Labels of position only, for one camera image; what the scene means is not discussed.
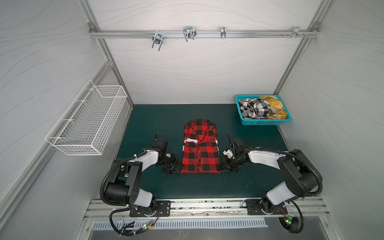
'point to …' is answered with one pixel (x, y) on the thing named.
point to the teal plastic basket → (258, 122)
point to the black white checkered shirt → (254, 108)
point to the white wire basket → (85, 127)
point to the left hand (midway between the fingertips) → (184, 164)
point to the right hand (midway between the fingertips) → (220, 166)
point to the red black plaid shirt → (201, 150)
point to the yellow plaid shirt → (277, 110)
